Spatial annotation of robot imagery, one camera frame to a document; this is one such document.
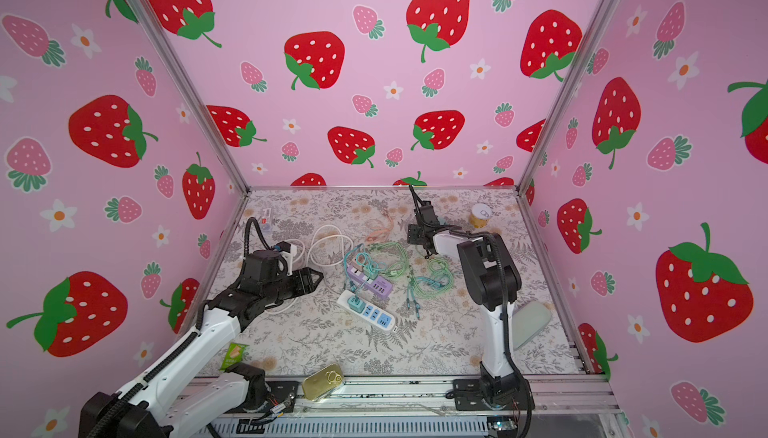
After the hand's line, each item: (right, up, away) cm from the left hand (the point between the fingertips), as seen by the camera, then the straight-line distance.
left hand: (316, 276), depth 82 cm
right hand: (+31, +12, +24) cm, 41 cm away
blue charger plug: (+11, -8, 0) cm, 14 cm away
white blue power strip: (+15, -12, +4) cm, 20 cm away
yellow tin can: (+53, +17, +25) cm, 61 cm away
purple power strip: (+17, -5, +9) cm, 20 cm away
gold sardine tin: (+4, -25, -9) cm, 26 cm away
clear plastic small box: (-27, +15, +29) cm, 42 cm away
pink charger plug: (+10, +1, +10) cm, 14 cm away
